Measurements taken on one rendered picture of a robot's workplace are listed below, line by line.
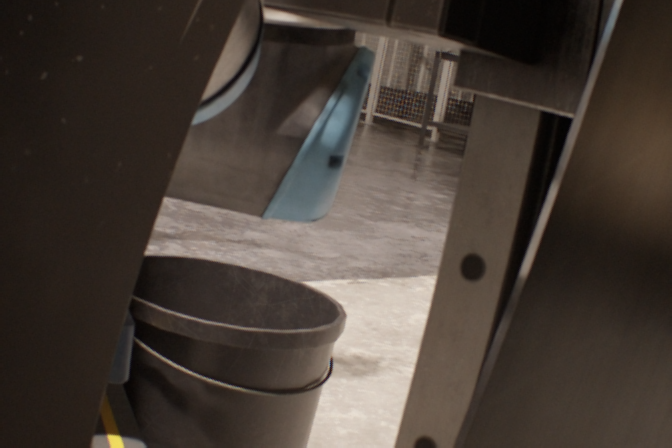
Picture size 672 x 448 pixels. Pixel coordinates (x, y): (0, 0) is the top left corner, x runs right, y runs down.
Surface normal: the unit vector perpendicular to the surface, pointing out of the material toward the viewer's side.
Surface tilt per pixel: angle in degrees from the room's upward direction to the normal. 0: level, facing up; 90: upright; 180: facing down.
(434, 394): 89
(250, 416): 93
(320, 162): 102
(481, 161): 89
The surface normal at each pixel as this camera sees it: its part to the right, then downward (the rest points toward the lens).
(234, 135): -0.10, 0.29
